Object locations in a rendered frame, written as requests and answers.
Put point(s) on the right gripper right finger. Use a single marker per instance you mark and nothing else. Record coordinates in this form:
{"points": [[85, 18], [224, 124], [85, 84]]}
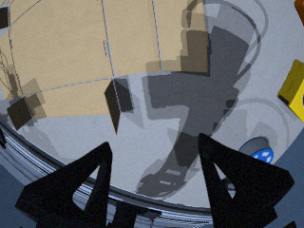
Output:
{"points": [[259, 185]]}

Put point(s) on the grey slotted aluminium rail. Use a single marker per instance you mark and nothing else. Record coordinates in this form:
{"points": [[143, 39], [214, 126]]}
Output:
{"points": [[49, 164]]}

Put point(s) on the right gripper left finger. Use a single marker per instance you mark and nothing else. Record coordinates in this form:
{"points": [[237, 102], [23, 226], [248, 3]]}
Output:
{"points": [[54, 191]]}

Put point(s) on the flat tan cardboard box blank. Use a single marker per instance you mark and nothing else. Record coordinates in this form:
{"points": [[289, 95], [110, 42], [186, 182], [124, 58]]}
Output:
{"points": [[61, 42]]}

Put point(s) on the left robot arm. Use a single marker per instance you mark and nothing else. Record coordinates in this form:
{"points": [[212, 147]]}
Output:
{"points": [[2, 139]]}

